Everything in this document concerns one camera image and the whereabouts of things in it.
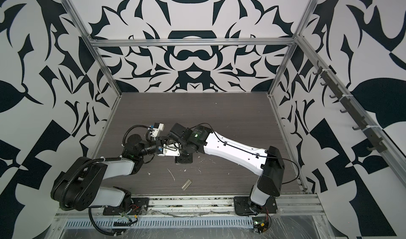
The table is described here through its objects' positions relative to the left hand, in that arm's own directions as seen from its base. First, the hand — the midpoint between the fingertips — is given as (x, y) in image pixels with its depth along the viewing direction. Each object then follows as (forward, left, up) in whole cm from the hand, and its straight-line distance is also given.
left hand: (179, 139), depth 76 cm
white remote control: (-11, +1, +12) cm, 16 cm away
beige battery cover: (-16, -3, -19) cm, 25 cm away
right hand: (-7, 0, -1) cm, 7 cm away
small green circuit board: (-33, -36, -19) cm, 52 cm away
